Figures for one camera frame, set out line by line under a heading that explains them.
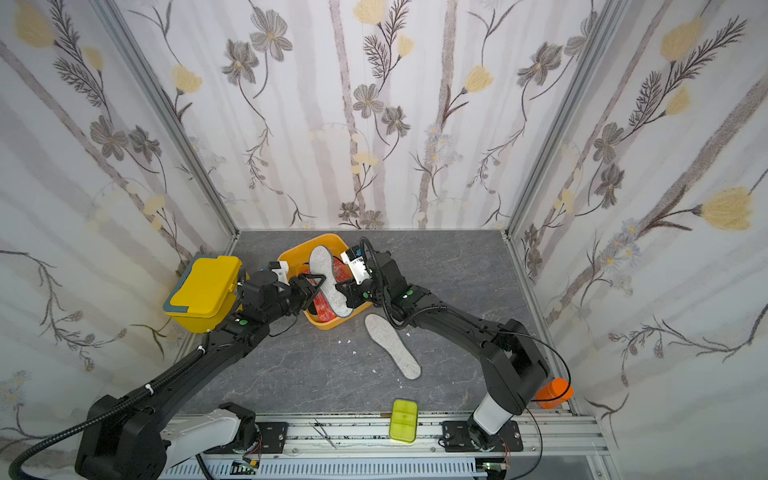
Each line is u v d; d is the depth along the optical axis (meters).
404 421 0.76
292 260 1.07
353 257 0.70
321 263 0.84
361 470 0.70
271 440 0.73
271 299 0.64
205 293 0.85
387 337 0.91
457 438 0.73
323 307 0.95
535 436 0.76
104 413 0.39
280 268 0.75
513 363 0.44
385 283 0.62
